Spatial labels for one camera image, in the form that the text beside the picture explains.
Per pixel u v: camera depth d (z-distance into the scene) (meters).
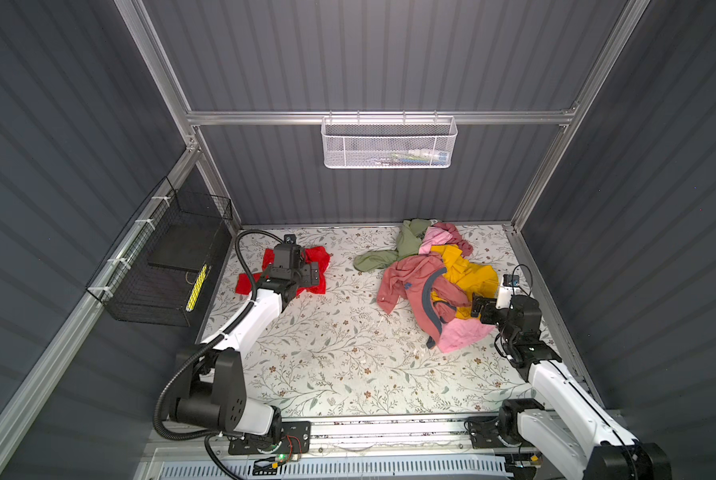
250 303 0.55
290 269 0.67
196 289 0.69
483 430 0.74
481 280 0.96
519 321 0.64
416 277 0.92
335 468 0.77
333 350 0.89
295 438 0.72
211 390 0.42
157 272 0.74
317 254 1.04
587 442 0.43
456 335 0.91
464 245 1.09
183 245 0.79
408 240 1.05
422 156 0.91
